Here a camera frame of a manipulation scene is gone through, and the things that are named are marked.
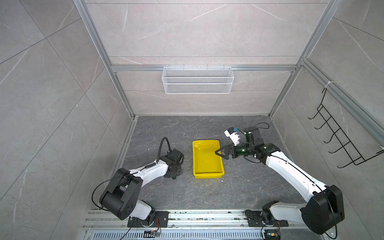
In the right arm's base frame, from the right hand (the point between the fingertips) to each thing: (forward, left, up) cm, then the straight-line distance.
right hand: (220, 149), depth 78 cm
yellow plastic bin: (+1, +6, -19) cm, 20 cm away
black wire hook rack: (-11, -54, +12) cm, 56 cm away
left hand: (-2, +25, -18) cm, 31 cm away
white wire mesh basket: (+49, +12, +11) cm, 52 cm away
